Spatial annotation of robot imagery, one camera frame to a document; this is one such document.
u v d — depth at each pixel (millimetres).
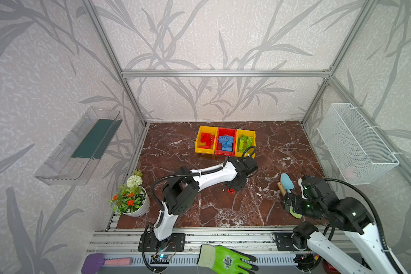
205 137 1083
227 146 1048
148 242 704
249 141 1079
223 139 1054
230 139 1064
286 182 884
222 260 691
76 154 649
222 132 1056
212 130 1090
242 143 1037
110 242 755
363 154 619
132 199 710
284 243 728
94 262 691
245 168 633
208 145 1058
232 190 847
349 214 426
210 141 1073
